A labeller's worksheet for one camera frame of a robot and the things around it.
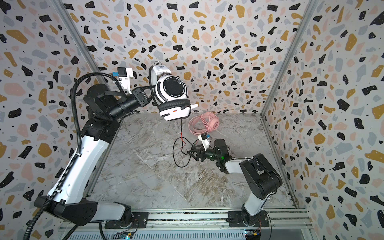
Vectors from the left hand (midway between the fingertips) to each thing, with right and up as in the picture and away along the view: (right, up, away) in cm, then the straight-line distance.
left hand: (157, 84), depth 54 cm
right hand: (+9, -28, +30) cm, 41 cm away
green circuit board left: (-19, -67, +16) cm, 71 cm away
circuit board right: (+41, -67, +17) cm, 80 cm away
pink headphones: (+17, -13, +60) cm, 63 cm away
